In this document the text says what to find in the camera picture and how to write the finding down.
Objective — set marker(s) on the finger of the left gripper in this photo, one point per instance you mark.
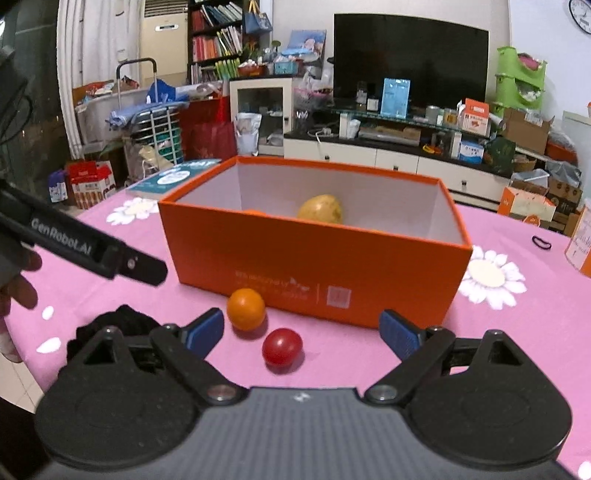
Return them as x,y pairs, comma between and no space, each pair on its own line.
138,267

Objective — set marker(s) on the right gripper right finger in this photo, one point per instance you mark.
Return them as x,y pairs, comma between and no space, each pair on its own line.
421,351

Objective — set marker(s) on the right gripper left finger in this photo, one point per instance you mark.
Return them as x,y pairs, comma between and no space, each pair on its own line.
183,352

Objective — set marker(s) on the orange tangerine with stem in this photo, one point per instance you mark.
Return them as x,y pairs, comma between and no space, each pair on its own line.
246,309

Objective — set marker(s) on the red cherry tomato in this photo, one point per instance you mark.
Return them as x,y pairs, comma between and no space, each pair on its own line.
282,347

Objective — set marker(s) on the yellow-green mango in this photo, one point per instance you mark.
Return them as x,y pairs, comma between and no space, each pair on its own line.
323,208

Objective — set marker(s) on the operator left hand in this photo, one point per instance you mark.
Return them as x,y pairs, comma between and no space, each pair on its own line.
21,291

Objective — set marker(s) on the red white carton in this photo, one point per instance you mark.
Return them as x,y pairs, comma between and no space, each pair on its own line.
91,182

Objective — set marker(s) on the teal book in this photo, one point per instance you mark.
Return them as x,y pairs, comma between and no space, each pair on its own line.
163,182

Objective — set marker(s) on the orange cardboard box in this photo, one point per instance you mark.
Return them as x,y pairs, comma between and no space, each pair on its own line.
402,244

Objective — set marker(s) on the pink floral tablecloth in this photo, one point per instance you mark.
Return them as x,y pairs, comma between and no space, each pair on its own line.
545,309

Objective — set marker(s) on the red gift bag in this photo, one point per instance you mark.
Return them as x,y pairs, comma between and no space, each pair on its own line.
207,131

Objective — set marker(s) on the orange white fruit carton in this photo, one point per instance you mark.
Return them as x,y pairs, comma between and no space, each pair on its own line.
526,206

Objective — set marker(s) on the white glass-door cabinet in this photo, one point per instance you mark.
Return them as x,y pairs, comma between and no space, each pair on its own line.
272,97

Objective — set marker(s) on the white standing air conditioner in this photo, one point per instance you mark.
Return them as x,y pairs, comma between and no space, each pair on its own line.
163,37

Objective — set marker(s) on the orange medicine box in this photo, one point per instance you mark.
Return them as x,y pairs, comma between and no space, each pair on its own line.
473,117

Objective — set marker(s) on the brown cardboard box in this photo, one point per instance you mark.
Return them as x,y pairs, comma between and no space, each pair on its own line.
528,130

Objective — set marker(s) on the dark bookshelf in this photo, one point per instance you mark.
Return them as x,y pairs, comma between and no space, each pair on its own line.
216,39

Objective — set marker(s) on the blue card on stand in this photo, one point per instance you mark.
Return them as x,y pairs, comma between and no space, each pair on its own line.
395,98

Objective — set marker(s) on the green stacking baskets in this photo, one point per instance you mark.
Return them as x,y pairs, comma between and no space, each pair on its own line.
520,80

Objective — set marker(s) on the black flat television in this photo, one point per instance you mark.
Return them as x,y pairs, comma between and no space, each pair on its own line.
444,62

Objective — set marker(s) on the white wire cart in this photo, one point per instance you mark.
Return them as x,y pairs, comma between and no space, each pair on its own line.
150,131

